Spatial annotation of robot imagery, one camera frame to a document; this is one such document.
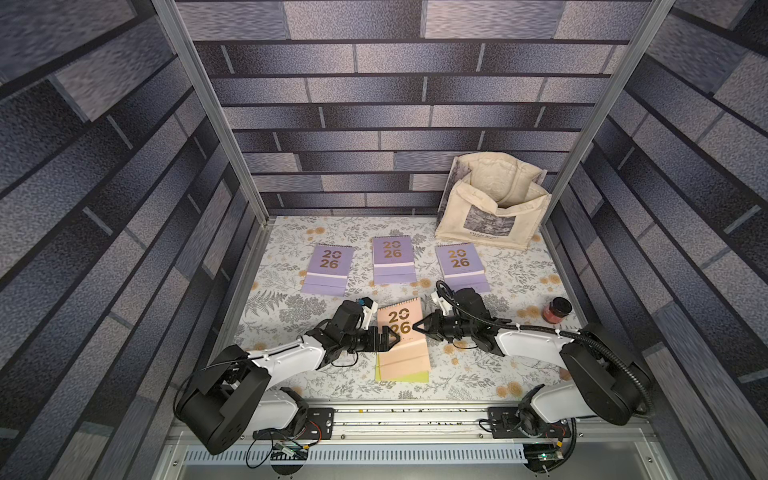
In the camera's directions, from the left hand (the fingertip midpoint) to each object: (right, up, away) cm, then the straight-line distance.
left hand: (391, 340), depth 83 cm
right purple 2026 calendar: (+25, +19, +20) cm, 38 cm away
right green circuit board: (+38, -23, -14) cm, 47 cm away
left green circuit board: (-25, -23, -12) cm, 36 cm away
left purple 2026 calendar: (-22, +19, +20) cm, 35 cm away
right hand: (+6, +4, +1) cm, 7 cm away
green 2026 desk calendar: (+9, -10, -2) cm, 13 cm away
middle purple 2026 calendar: (+1, +22, +23) cm, 32 cm away
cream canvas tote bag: (+40, +45, +28) cm, 67 cm away
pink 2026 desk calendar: (+6, -3, -3) cm, 7 cm away
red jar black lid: (+50, +8, +4) cm, 51 cm away
